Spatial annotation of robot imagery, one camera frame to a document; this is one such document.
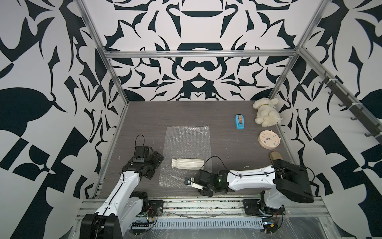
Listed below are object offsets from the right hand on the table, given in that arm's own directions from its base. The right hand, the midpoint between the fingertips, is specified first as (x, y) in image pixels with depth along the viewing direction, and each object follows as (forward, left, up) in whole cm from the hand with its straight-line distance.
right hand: (198, 182), depth 82 cm
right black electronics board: (-20, -33, -1) cm, 38 cm away
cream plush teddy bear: (+40, -47, +8) cm, 62 cm away
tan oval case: (+14, -46, +1) cm, 48 cm away
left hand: (+11, +22, +4) cm, 25 cm away
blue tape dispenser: (+39, -30, +2) cm, 50 cm away
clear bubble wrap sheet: (+25, +9, 0) cm, 26 cm away
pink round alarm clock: (+25, -46, +1) cm, 52 cm away
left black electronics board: (-19, +29, -3) cm, 35 cm away
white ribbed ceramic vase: (+8, +5, +5) cm, 11 cm away
